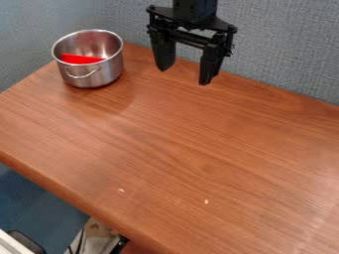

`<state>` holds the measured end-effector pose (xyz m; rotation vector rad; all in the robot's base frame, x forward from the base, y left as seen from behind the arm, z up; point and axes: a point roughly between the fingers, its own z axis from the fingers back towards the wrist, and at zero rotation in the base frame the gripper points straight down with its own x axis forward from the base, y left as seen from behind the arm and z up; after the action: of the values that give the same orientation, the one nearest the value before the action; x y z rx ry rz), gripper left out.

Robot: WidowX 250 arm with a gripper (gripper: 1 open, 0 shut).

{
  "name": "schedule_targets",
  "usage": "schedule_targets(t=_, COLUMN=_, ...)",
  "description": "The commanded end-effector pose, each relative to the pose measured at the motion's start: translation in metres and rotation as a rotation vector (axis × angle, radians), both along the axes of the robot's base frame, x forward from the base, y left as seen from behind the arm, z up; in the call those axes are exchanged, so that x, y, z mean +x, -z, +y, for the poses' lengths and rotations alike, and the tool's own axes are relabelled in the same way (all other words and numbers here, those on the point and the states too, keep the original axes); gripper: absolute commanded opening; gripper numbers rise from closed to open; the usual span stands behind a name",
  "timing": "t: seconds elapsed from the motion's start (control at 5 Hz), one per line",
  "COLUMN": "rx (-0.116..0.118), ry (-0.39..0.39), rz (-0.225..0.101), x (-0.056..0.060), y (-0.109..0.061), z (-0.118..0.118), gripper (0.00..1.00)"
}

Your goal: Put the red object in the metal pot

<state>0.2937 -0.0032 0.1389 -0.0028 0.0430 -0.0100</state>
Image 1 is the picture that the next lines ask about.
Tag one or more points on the white black object corner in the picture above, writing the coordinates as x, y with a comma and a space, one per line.
18, 243

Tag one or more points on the red object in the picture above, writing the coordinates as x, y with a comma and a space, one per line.
78, 59

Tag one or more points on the metal pot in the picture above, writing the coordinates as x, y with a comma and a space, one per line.
93, 43

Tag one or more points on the table leg frame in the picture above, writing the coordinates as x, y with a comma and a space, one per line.
97, 239

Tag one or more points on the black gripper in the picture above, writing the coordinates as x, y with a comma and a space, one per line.
191, 24

